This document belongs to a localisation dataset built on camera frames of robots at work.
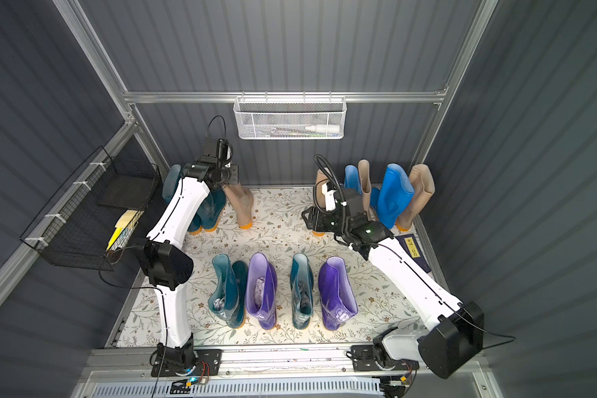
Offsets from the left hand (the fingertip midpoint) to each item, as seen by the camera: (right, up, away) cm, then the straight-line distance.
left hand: (232, 172), depth 87 cm
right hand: (+29, -15, -12) cm, 35 cm away
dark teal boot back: (-24, -3, +3) cm, 24 cm away
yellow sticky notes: (-29, -18, -15) cm, 37 cm away
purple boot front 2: (+34, -35, -27) cm, 56 cm away
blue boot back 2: (+59, -9, 0) cm, 59 cm away
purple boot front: (+13, -38, -13) cm, 42 cm away
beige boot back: (+1, -11, +12) cm, 16 cm away
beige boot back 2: (+68, -3, -1) cm, 68 cm away
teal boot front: (+5, -37, -22) cm, 43 cm away
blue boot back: (+43, -3, +1) cm, 43 cm away
